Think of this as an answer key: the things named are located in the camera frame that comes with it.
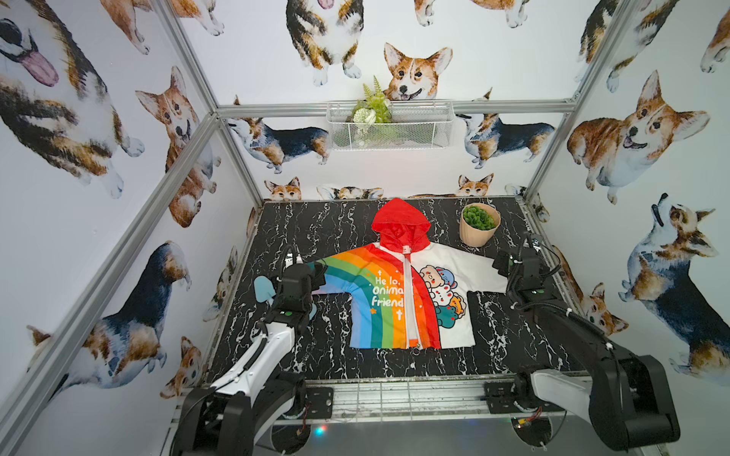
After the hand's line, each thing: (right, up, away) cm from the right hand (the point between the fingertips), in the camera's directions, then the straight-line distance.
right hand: (517, 252), depth 86 cm
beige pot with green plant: (-8, +9, +12) cm, 17 cm away
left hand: (-65, -2, 0) cm, 65 cm away
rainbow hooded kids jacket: (-33, -14, +7) cm, 36 cm away
